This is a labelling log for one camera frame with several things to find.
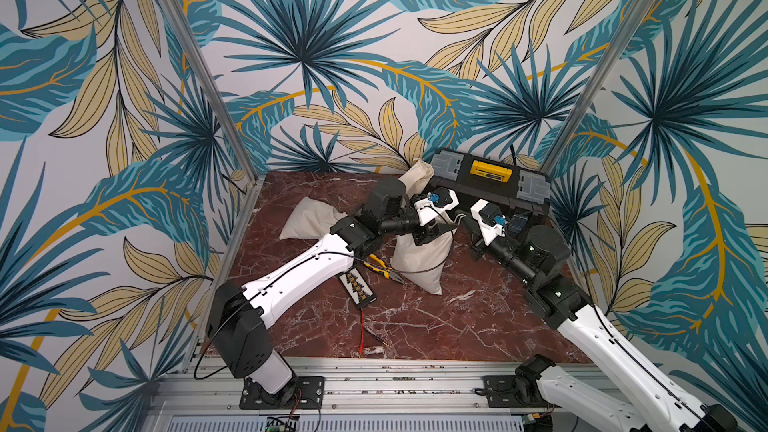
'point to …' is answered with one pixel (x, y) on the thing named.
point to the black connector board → (358, 288)
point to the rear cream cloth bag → (416, 177)
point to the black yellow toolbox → (471, 179)
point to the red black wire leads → (362, 331)
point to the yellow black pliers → (387, 271)
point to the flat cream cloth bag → (311, 219)
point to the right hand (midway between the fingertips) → (443, 221)
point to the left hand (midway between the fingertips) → (449, 217)
